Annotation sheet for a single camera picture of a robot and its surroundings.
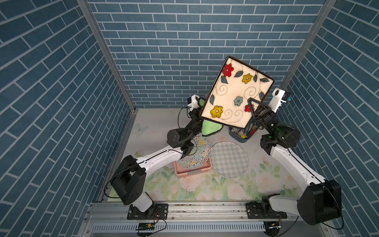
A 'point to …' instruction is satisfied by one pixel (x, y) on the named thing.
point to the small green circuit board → (146, 226)
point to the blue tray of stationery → (243, 135)
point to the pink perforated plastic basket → (181, 172)
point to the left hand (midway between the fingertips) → (221, 110)
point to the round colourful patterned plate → (200, 153)
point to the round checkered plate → (229, 159)
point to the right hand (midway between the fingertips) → (249, 105)
